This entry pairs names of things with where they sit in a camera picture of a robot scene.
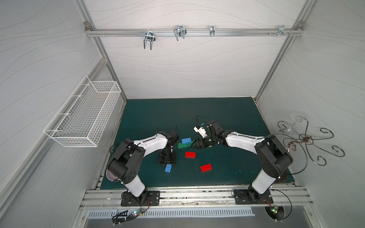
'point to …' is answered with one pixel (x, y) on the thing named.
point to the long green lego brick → (181, 146)
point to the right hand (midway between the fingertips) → (193, 144)
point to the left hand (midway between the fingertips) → (170, 165)
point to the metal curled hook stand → (300, 136)
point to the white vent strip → (107, 213)
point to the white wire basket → (82, 119)
